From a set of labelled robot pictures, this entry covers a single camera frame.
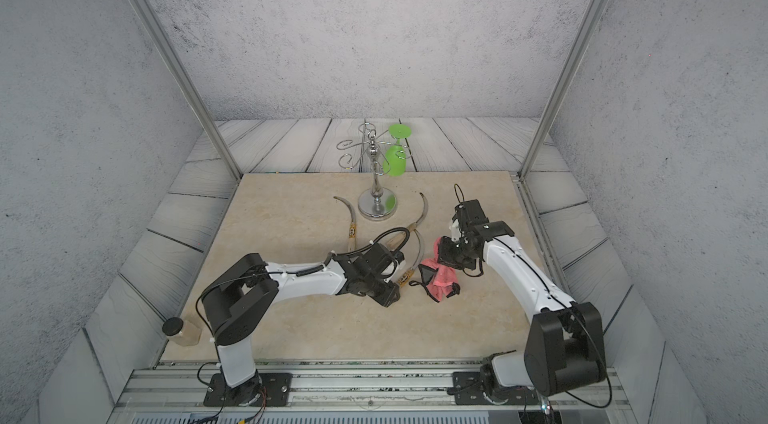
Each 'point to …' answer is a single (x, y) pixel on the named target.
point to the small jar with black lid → (186, 332)
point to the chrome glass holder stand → (377, 204)
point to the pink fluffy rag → (440, 285)
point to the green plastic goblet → (395, 157)
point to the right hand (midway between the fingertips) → (442, 258)
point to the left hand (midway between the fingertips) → (400, 298)
